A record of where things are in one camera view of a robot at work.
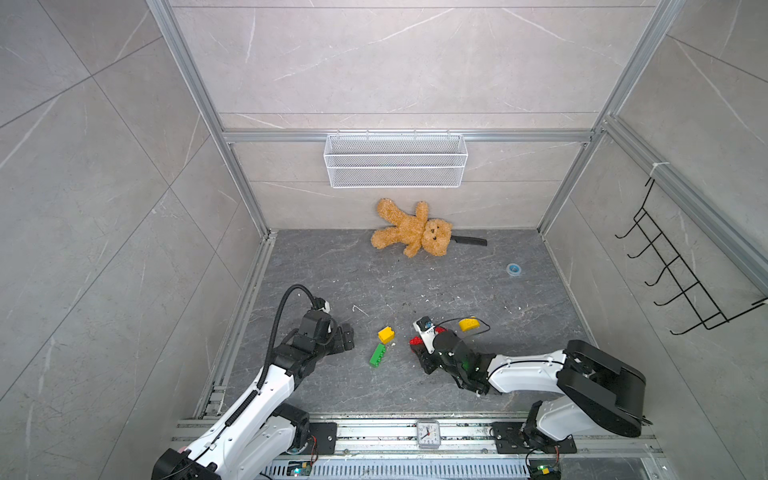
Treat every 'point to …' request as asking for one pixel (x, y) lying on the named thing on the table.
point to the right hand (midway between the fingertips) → (418, 344)
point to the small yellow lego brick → (386, 334)
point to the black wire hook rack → (709, 313)
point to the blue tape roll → (513, 269)
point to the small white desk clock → (428, 434)
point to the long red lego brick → (440, 329)
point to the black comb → (469, 240)
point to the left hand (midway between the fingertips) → (343, 328)
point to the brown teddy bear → (416, 233)
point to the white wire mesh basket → (396, 161)
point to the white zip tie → (355, 306)
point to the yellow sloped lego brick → (468, 323)
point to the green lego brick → (377, 354)
